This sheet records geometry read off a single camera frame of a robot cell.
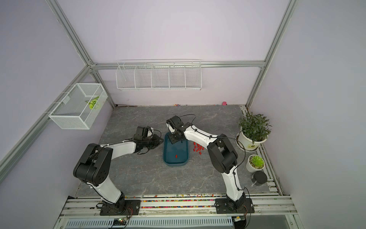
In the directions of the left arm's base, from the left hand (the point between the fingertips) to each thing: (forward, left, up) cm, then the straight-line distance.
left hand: (164, 141), depth 94 cm
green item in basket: (+14, +38, +25) cm, 48 cm away
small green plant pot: (-21, -52, +5) cm, 56 cm away
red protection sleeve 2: (-8, -24, -5) cm, 25 cm away
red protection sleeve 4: (-5, -26, -5) cm, 27 cm away
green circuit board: (-42, +22, -6) cm, 47 cm away
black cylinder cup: (-28, -54, 0) cm, 61 cm away
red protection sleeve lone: (-9, -8, -4) cm, 13 cm away
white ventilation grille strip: (-46, -31, -5) cm, 56 cm away
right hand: (+2, -6, +2) cm, 7 cm away
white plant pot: (-9, -52, +5) cm, 53 cm away
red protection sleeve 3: (-9, -19, +11) cm, 24 cm away
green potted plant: (-3, -55, +15) cm, 58 cm away
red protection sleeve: (-4, -20, -6) cm, 21 cm away
